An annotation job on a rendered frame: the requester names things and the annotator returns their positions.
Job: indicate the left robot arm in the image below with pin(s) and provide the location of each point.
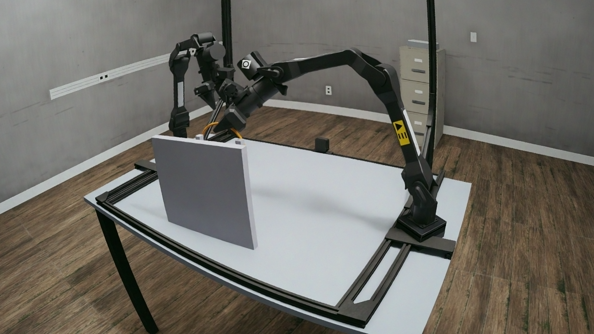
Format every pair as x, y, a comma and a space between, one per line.
383, 80

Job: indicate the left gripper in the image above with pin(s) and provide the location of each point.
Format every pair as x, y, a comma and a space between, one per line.
235, 115

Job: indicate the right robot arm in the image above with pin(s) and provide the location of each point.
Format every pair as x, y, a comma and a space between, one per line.
206, 52

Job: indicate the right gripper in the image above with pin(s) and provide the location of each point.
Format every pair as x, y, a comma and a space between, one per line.
206, 72

